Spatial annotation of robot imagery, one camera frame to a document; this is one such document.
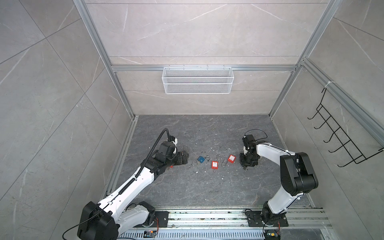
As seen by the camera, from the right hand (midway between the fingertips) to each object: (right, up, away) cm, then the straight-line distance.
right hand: (243, 162), depth 94 cm
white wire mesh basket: (-30, +55, +6) cm, 63 cm away
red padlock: (-19, -1, -4) cm, 20 cm away
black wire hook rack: (+35, +11, -34) cm, 50 cm away
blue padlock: (-27, +2, +1) cm, 27 cm away
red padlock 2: (-8, +2, -1) cm, 8 cm away
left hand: (-38, +9, -14) cm, 42 cm away
